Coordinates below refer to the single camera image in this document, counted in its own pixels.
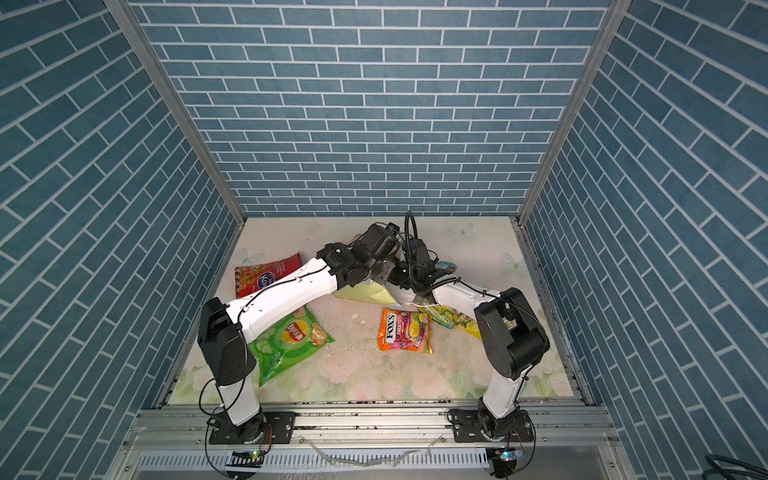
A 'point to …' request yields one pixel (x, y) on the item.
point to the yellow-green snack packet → (465, 323)
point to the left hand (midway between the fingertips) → (391, 264)
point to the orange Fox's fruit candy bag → (404, 330)
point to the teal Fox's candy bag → (450, 266)
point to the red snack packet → (250, 276)
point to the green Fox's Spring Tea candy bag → (440, 314)
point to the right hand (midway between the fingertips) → (379, 270)
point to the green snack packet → (288, 343)
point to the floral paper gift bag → (367, 291)
